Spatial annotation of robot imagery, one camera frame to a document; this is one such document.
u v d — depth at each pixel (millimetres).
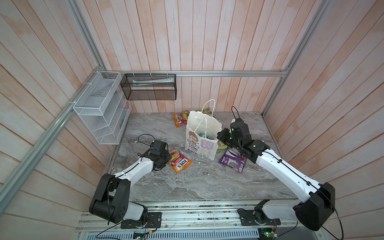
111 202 424
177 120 1139
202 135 981
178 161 903
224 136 687
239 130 562
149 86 1050
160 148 712
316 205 381
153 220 732
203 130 991
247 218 731
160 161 676
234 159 928
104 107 670
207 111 1181
